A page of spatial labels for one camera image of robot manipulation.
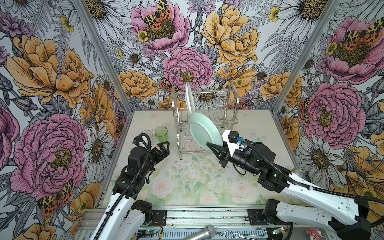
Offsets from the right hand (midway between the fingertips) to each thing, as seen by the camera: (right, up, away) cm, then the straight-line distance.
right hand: (208, 147), depth 60 cm
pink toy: (+47, -39, +7) cm, 62 cm away
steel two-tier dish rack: (+17, +25, +64) cm, 70 cm away
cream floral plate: (-27, -16, +31) cm, 45 cm away
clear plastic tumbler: (-35, +2, +40) cm, 53 cm away
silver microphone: (+1, -39, +7) cm, 40 cm away
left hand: (-21, -4, +15) cm, 26 cm away
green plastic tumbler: (-28, +3, +39) cm, 48 cm away
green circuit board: (-27, -41, +12) cm, 51 cm away
